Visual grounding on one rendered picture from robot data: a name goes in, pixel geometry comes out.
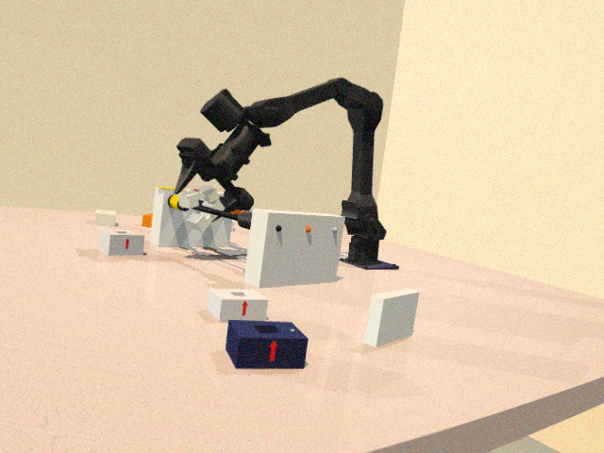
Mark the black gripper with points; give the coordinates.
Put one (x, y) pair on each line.
(223, 166)

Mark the small orange block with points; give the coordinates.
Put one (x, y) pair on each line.
(147, 220)

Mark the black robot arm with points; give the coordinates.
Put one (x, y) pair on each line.
(364, 110)

